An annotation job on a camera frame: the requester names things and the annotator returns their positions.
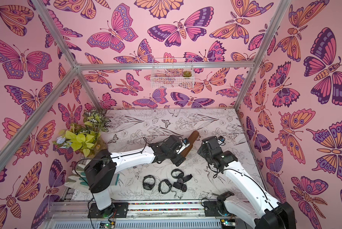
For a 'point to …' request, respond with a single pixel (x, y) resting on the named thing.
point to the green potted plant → (85, 136)
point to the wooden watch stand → (192, 138)
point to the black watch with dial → (182, 180)
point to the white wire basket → (172, 73)
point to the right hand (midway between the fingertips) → (205, 151)
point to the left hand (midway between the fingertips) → (182, 153)
